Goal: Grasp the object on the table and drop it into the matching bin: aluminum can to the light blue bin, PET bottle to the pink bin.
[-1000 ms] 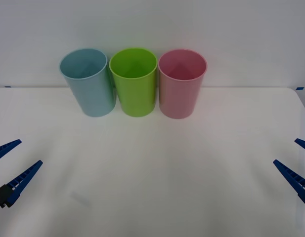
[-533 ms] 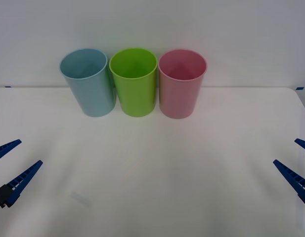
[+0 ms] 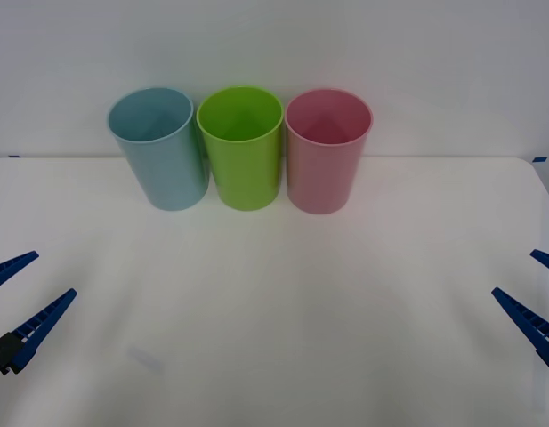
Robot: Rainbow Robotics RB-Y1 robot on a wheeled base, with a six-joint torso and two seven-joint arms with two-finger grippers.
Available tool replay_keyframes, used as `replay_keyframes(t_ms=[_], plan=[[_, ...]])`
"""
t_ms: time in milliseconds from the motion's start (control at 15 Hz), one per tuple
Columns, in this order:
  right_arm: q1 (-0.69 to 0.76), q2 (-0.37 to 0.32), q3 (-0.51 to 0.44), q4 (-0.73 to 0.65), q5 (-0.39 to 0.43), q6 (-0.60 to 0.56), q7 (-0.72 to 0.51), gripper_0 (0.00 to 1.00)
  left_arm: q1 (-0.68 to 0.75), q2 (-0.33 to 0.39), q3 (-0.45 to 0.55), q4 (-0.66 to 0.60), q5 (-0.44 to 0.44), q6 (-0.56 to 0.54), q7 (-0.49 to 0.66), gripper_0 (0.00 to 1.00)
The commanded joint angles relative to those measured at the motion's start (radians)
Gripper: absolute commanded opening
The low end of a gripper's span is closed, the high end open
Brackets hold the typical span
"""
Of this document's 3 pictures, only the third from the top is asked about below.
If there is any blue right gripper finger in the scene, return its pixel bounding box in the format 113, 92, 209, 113
529, 249, 549, 274
491, 286, 549, 374

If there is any green plastic bin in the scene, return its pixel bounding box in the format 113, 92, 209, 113
195, 85, 285, 212

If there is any pale blue plastic bin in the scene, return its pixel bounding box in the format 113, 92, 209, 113
106, 86, 210, 212

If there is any pink plastic bin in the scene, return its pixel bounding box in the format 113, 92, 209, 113
284, 87, 374, 215

